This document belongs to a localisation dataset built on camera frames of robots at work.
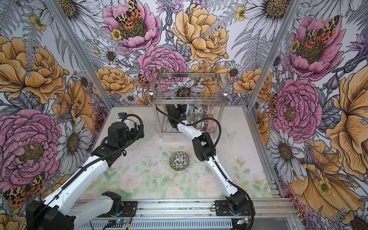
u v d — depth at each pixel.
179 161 0.91
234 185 0.66
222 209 0.73
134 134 0.66
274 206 0.76
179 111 0.98
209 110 1.05
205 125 0.99
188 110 1.04
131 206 0.75
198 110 1.05
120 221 0.71
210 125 0.97
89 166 0.49
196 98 1.23
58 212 0.38
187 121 0.85
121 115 0.67
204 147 0.72
